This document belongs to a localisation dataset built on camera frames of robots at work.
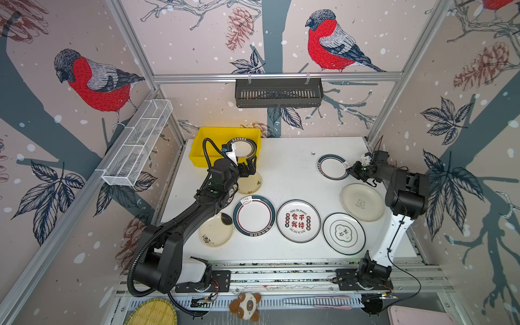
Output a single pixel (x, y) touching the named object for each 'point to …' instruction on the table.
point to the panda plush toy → (246, 305)
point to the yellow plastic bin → (221, 136)
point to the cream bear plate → (363, 202)
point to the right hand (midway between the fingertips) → (349, 170)
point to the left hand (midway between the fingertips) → (247, 156)
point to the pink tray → (407, 315)
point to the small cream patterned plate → (250, 185)
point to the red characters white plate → (298, 221)
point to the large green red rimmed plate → (254, 215)
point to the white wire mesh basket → (125, 165)
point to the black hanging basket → (279, 93)
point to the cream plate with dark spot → (217, 231)
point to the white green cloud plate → (344, 233)
